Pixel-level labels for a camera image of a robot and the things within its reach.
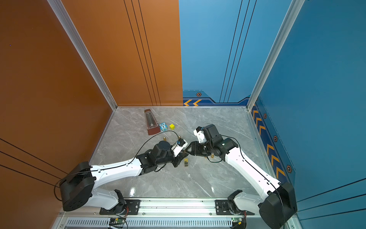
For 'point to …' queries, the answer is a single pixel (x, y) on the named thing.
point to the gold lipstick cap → (212, 155)
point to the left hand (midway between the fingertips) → (187, 151)
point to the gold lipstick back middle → (179, 137)
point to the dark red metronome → (152, 126)
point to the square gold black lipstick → (186, 162)
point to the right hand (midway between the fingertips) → (189, 150)
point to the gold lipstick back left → (164, 138)
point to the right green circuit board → (235, 220)
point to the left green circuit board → (117, 220)
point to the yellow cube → (172, 126)
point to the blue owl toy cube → (163, 127)
